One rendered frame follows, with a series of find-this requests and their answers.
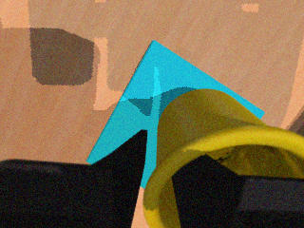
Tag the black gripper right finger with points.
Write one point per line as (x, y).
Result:
(209, 195)

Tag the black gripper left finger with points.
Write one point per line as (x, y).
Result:
(106, 190)

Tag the olive yellow cup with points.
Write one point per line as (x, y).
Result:
(212, 122)

